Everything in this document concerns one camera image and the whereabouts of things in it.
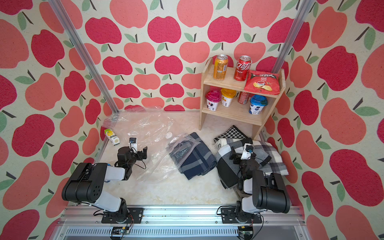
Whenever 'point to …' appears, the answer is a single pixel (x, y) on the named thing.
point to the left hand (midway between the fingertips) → (140, 147)
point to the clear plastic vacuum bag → (149, 129)
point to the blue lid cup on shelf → (257, 102)
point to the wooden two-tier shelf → (237, 113)
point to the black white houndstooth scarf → (232, 132)
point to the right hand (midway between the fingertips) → (242, 151)
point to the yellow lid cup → (227, 95)
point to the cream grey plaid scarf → (275, 166)
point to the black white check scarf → (228, 172)
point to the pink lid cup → (213, 97)
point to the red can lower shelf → (243, 97)
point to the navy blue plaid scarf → (191, 157)
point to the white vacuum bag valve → (168, 135)
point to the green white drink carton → (111, 136)
